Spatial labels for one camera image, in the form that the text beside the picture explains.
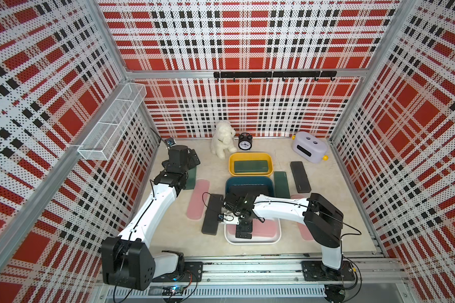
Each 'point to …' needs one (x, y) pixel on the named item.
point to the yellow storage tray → (251, 156)
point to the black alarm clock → (245, 141)
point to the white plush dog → (223, 138)
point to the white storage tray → (254, 240)
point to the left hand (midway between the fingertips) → (186, 156)
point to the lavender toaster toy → (309, 147)
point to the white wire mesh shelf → (102, 141)
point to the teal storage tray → (267, 180)
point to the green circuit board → (173, 290)
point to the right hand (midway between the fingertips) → (247, 221)
